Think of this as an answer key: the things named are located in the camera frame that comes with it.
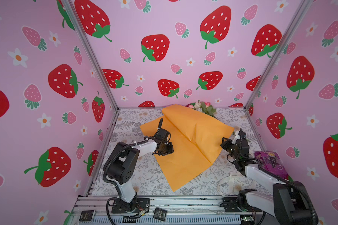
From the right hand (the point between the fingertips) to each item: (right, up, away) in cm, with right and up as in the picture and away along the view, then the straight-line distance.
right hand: (222, 137), depth 88 cm
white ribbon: (+3, -28, -6) cm, 29 cm away
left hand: (-31, -10, +6) cm, 34 cm away
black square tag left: (-75, -38, -18) cm, 86 cm away
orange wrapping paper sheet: (-15, -1, +6) cm, 17 cm away
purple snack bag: (+29, -14, -4) cm, 32 cm away
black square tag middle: (-38, -37, -18) cm, 56 cm away
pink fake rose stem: (-5, +23, +31) cm, 39 cm away
